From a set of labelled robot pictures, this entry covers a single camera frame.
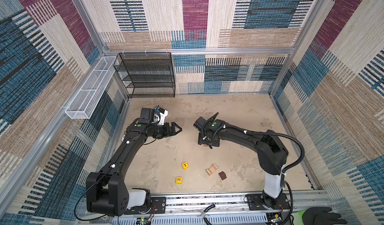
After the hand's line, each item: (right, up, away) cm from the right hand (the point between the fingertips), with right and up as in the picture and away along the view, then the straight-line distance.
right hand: (207, 143), depth 89 cm
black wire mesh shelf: (-41, +46, +20) cm, 65 cm away
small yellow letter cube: (-15, -17, -9) cm, 25 cm away
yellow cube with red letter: (-13, -11, -4) cm, 17 cm away
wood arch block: (+2, -13, -5) cm, 14 cm away
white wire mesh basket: (-59, +23, -17) cm, 65 cm away
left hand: (-17, +10, -8) cm, 21 cm away
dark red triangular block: (+8, -16, -7) cm, 19 cm away
